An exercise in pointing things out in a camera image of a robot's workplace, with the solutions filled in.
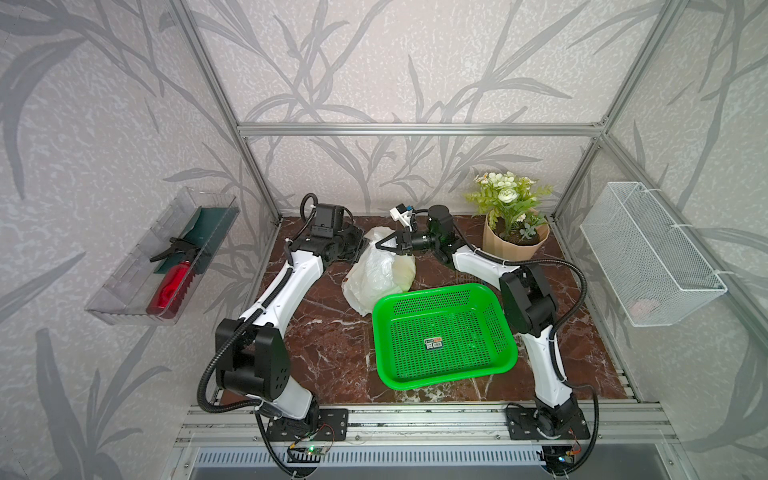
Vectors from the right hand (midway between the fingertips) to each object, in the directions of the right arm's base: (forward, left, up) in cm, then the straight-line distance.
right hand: (377, 248), depth 83 cm
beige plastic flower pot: (+5, -38, -9) cm, 40 cm away
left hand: (+3, +1, +2) cm, 4 cm away
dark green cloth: (-7, +37, +14) cm, 40 cm away
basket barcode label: (-19, -16, -21) cm, 33 cm away
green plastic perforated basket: (-16, -18, -22) cm, 33 cm away
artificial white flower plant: (+12, -38, +7) cm, 40 cm away
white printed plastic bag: (-7, +1, -3) cm, 8 cm away
